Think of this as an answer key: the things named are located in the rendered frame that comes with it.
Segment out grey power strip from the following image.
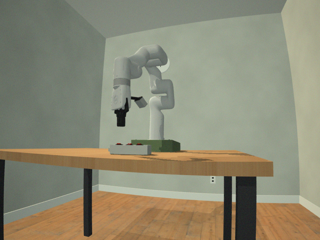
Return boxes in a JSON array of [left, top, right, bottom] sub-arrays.
[[108, 143, 152, 155]]

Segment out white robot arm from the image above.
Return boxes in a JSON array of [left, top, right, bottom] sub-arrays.
[[113, 44, 175, 140]]

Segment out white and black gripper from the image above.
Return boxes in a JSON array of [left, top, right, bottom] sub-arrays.
[[111, 84, 131, 127]]

